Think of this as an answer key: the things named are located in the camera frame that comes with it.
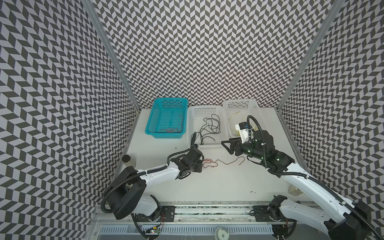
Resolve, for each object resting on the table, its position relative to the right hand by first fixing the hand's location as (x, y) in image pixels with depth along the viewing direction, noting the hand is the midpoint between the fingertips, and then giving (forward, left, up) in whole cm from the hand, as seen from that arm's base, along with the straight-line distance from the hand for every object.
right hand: (226, 140), depth 72 cm
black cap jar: (-3, +53, -13) cm, 54 cm away
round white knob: (-35, +5, -13) cm, 38 cm away
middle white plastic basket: (+29, +6, -22) cm, 37 cm away
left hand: (-2, +13, -21) cm, 24 cm away
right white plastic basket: (+38, -14, -20) cm, 45 cm away
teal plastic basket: (+35, +37, -22) cm, 56 cm away
